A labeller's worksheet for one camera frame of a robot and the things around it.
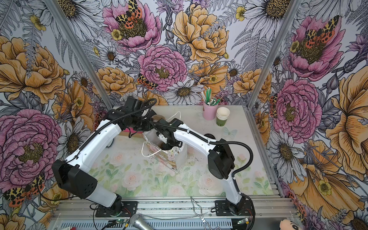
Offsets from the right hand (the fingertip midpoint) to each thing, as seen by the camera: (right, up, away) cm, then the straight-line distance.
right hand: (174, 154), depth 82 cm
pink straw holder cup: (+24, +25, +27) cm, 44 cm away
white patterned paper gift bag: (+2, 0, -10) cm, 10 cm away
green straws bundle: (+21, +36, +23) cm, 48 cm away
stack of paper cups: (+31, +23, +18) cm, 43 cm away
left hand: (-12, +13, -3) cm, 18 cm away
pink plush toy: (+51, -27, -17) cm, 60 cm away
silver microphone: (-15, -29, -15) cm, 36 cm away
